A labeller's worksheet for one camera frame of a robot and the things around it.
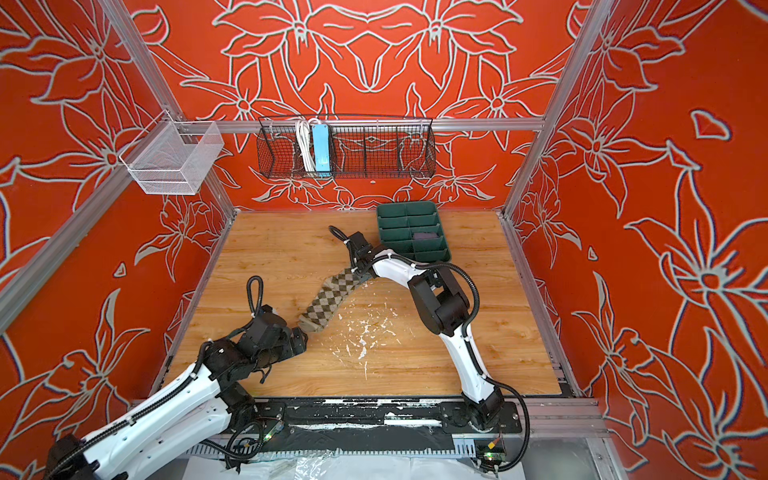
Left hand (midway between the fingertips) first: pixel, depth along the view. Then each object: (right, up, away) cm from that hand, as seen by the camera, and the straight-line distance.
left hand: (296, 341), depth 81 cm
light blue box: (+5, +56, +9) cm, 57 cm away
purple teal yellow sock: (+39, +30, +24) cm, 55 cm away
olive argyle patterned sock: (+7, +10, +14) cm, 19 cm away
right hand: (+17, +20, +21) cm, 33 cm away
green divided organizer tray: (+35, +32, +26) cm, 54 cm away
